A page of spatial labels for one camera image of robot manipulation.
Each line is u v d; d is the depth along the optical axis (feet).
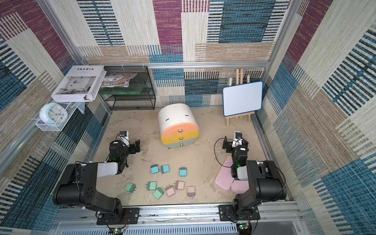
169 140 2.84
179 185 2.66
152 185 2.67
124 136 2.65
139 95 3.78
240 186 2.73
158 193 2.60
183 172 2.86
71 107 2.47
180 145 3.05
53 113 2.13
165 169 2.85
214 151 3.17
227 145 2.73
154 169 2.87
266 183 1.48
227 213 2.43
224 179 2.74
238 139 2.49
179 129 2.67
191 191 2.62
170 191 2.63
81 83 2.46
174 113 2.99
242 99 3.27
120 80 2.76
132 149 2.79
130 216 2.40
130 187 2.66
